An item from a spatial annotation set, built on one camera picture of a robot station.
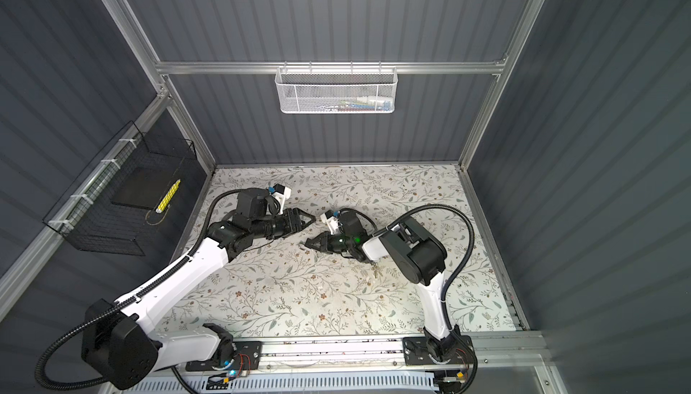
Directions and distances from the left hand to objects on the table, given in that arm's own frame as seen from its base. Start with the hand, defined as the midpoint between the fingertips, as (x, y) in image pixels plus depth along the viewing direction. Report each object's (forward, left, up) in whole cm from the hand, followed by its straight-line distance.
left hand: (312, 220), depth 77 cm
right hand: (+1, +2, -18) cm, 18 cm away
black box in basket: (+10, +47, +7) cm, 48 cm away
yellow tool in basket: (+3, +40, +7) cm, 40 cm away
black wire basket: (-3, +52, +12) cm, 54 cm away
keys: (-6, -19, -21) cm, 29 cm away
